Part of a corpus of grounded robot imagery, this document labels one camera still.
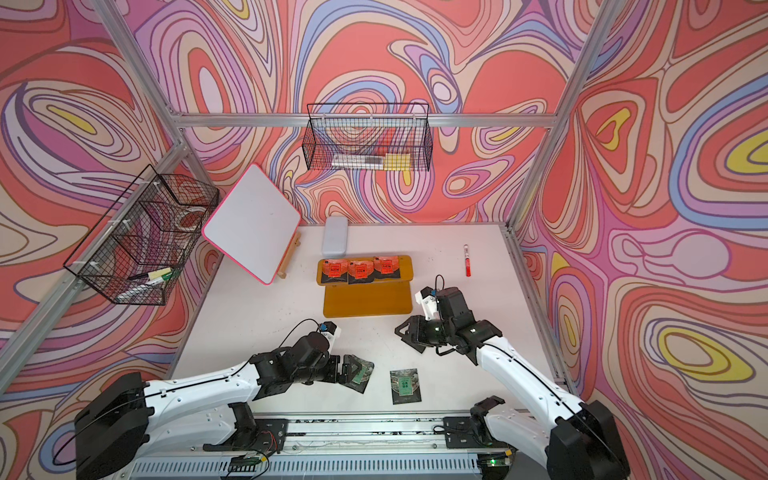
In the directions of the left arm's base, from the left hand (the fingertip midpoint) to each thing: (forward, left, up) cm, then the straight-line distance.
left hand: (354, 370), depth 79 cm
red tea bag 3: (+27, -9, +11) cm, 30 cm away
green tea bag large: (-3, -14, -5) cm, 15 cm away
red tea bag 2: (+26, -1, +10) cm, 27 cm away
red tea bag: (+26, +7, +10) cm, 29 cm away
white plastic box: (+51, +11, -3) cm, 52 cm away
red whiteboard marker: (+40, -39, -3) cm, 56 cm away
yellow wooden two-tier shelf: (+25, -8, -3) cm, 27 cm away
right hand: (+6, -13, +6) cm, 16 cm away
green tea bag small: (0, -2, 0) cm, 2 cm away
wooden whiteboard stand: (+46, +25, +1) cm, 52 cm away
